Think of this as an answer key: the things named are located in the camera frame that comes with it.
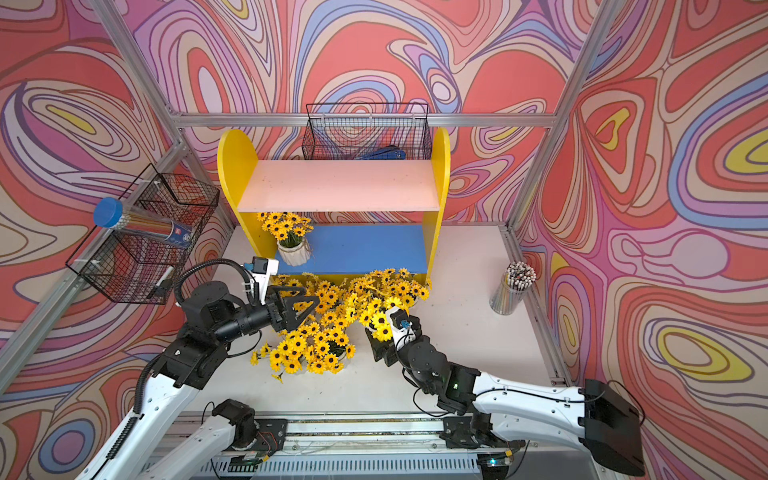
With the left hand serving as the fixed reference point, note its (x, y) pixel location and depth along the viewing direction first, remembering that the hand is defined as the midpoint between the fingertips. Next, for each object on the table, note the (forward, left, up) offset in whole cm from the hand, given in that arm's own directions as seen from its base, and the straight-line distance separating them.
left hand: (313, 299), depth 63 cm
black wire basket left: (+9, +48, 0) cm, 49 cm away
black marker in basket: (+8, +40, -5) cm, 41 cm away
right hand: (0, -15, -14) cm, 21 cm away
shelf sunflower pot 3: (+5, -11, -7) cm, 14 cm away
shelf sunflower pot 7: (-2, -13, -4) cm, 14 cm away
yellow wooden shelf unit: (+58, -8, -29) cm, 65 cm away
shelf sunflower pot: (+23, +10, -1) cm, 25 cm away
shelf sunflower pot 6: (-4, -1, -16) cm, 17 cm away
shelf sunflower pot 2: (+18, +8, -19) cm, 27 cm away
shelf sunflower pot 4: (+14, -20, -16) cm, 29 cm away
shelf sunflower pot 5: (-5, +6, -17) cm, 19 cm away
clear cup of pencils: (+15, -53, -12) cm, 56 cm away
